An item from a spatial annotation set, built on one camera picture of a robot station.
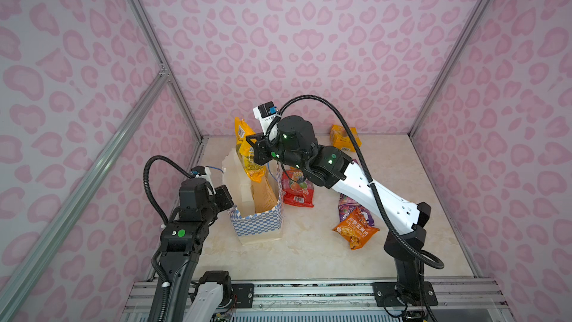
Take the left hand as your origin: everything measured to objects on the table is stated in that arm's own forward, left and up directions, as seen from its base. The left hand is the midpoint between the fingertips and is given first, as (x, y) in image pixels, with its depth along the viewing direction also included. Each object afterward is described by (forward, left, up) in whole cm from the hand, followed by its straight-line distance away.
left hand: (227, 185), depth 72 cm
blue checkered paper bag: (-10, -7, -10) cm, 15 cm away
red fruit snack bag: (+10, -23, -20) cm, 32 cm away
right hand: (+4, -9, +18) cm, 20 cm away
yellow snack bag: (+36, -44, -18) cm, 60 cm away
